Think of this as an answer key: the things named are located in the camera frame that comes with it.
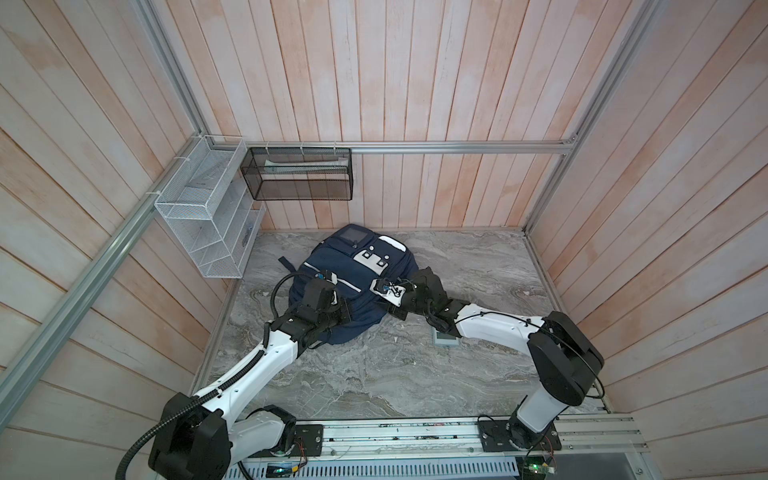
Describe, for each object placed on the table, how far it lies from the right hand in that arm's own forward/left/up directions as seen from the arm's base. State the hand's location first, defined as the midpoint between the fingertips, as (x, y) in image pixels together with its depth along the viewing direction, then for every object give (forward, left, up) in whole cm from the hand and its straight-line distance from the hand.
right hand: (379, 290), depth 86 cm
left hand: (-7, +8, -1) cm, 10 cm away
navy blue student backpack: (+13, +9, -1) cm, 16 cm away
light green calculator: (-9, -20, -14) cm, 26 cm away
